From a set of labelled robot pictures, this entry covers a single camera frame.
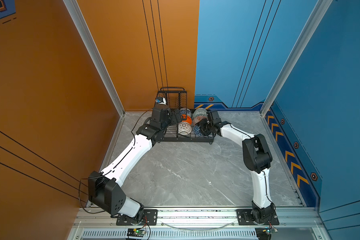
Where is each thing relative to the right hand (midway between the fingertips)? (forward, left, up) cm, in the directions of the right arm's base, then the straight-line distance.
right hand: (194, 126), depth 100 cm
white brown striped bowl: (+2, +7, -5) cm, 9 cm away
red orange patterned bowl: (+10, -2, -3) cm, 11 cm away
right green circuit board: (-57, -33, -10) cm, 66 cm away
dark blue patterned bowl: (+1, -2, -6) cm, 6 cm away
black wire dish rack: (+2, +2, -1) cm, 4 cm away
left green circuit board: (-57, +30, -11) cm, 66 cm away
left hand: (-8, +12, +21) cm, 26 cm away
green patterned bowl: (+16, -5, -2) cm, 17 cm away
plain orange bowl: (+7, +4, -1) cm, 8 cm away
